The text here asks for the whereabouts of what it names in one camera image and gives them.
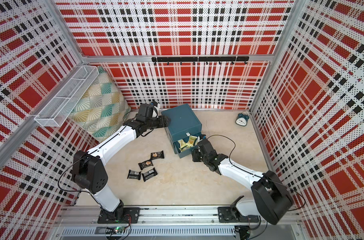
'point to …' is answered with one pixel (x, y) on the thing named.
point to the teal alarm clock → (242, 119)
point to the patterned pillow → (103, 109)
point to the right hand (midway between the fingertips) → (196, 152)
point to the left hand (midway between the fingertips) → (168, 120)
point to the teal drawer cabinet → (184, 130)
